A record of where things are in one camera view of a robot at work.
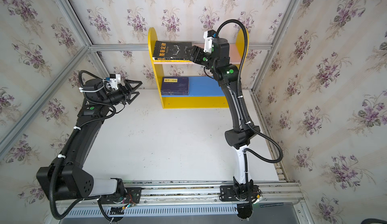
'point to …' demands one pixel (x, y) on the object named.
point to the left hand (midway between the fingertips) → (139, 85)
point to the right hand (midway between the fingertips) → (189, 50)
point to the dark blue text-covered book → (175, 83)
